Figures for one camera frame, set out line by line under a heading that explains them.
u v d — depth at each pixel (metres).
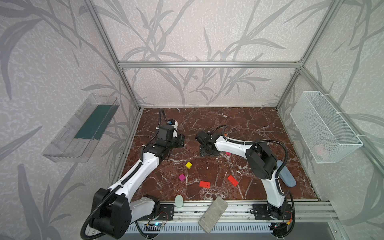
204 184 0.83
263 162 0.52
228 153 0.66
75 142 0.63
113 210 0.39
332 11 0.72
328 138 0.62
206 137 0.76
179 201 0.75
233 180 0.84
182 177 0.85
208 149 0.69
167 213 0.72
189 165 0.89
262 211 0.74
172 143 0.68
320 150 0.74
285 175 0.84
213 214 0.71
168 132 0.62
